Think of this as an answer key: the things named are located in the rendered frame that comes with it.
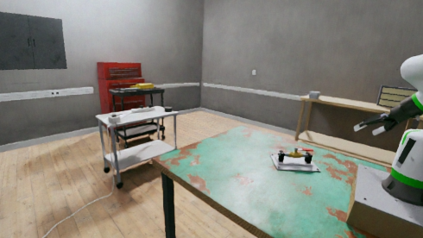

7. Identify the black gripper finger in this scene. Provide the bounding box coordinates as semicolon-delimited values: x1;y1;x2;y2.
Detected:
354;112;392;132
372;120;400;135

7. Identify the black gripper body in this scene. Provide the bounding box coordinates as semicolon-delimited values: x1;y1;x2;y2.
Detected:
383;105;411;122

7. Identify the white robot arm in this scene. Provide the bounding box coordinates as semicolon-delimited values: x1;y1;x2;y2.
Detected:
382;55;423;206

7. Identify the ball valve with red lever handle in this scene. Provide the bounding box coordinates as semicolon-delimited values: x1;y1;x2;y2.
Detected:
275;147;313;166

